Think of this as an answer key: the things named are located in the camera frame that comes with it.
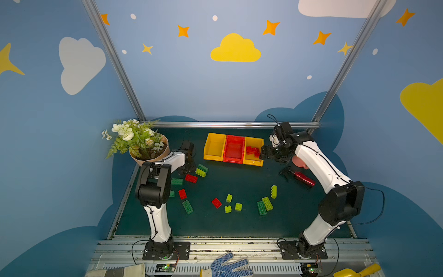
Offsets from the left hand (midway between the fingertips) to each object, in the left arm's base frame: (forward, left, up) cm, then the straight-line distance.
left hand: (191, 169), depth 101 cm
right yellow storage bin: (+6, -35, +4) cm, 36 cm away
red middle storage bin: (+14, -26, +2) cm, 29 cm away
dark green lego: (-9, +7, +1) cm, 11 cm away
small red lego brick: (+13, -36, +2) cm, 39 cm away
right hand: (-3, -42, +18) cm, 46 cm away
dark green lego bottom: (-23, -39, 0) cm, 45 cm away
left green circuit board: (-48, +5, -1) cm, 48 cm away
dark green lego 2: (-23, -1, 0) cm, 23 cm away
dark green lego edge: (-16, +8, 0) cm, 18 cm away
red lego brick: (-20, -16, 0) cm, 26 cm away
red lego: (-7, -1, +1) cm, 7 cm away
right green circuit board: (-48, -56, -2) cm, 74 cm away
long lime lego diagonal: (-20, -42, 0) cm, 47 cm away
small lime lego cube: (-24, -22, +1) cm, 32 cm away
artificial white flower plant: (0, +22, +27) cm, 35 cm away
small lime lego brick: (-18, -22, +1) cm, 29 cm away
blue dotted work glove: (-48, -17, +1) cm, 51 cm away
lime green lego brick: (-3, -6, +1) cm, 7 cm away
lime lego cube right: (-22, -27, 0) cm, 35 cm away
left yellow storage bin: (+16, -12, 0) cm, 20 cm away
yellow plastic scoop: (-49, -71, +1) cm, 86 cm away
